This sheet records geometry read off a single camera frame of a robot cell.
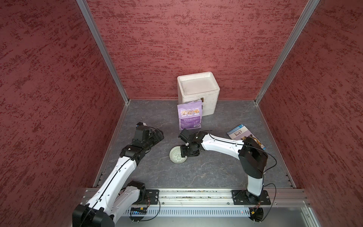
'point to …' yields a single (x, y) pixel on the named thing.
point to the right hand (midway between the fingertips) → (185, 156)
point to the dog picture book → (241, 133)
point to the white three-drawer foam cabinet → (202, 86)
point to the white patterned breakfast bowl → (175, 155)
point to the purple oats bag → (190, 115)
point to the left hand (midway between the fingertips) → (158, 138)
